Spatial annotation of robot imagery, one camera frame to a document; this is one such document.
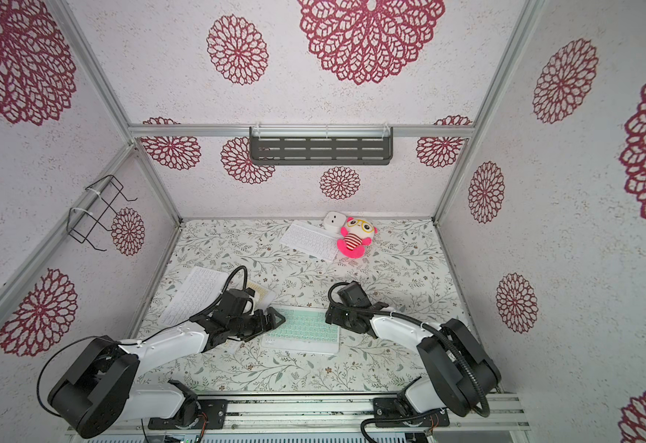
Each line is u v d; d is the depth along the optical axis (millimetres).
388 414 731
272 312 799
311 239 1130
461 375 428
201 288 992
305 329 891
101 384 422
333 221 1161
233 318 702
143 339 499
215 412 746
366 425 663
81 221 727
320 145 970
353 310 675
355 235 1066
